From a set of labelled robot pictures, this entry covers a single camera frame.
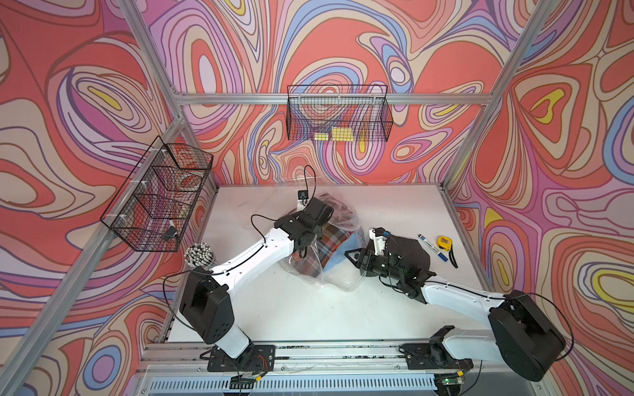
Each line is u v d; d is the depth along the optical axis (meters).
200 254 0.76
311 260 0.88
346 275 0.91
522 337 0.42
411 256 0.65
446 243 0.98
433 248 0.97
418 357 0.72
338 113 0.97
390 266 0.68
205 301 0.42
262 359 0.73
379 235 0.77
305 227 0.60
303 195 0.71
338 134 0.91
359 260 0.74
